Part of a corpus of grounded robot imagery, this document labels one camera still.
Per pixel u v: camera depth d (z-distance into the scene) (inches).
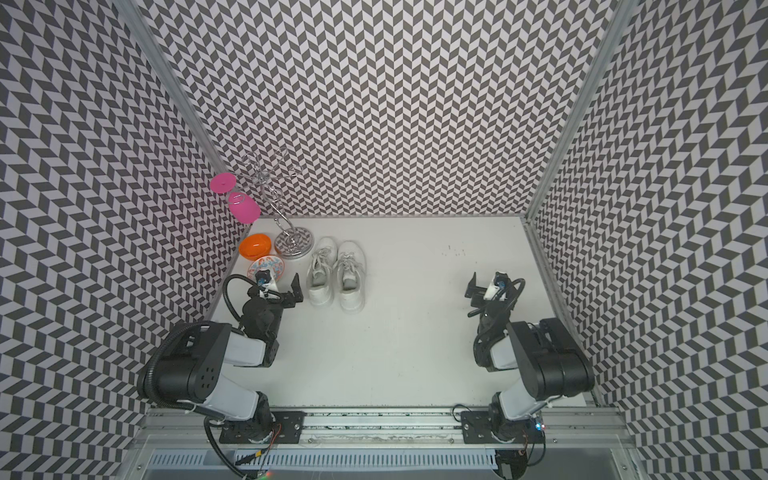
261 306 27.4
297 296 33.1
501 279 29.0
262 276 29.7
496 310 24.8
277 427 28.3
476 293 32.3
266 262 40.1
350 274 35.9
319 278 37.0
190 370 17.5
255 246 41.0
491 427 28.9
